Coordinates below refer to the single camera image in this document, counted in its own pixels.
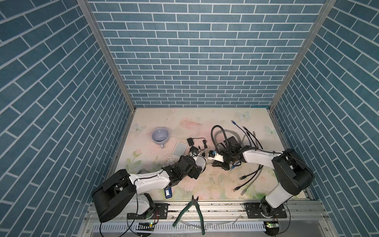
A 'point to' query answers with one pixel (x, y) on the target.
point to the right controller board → (271, 226)
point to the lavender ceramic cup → (160, 135)
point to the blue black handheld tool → (168, 192)
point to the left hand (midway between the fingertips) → (195, 164)
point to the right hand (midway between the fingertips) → (213, 161)
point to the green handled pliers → (193, 201)
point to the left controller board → (145, 227)
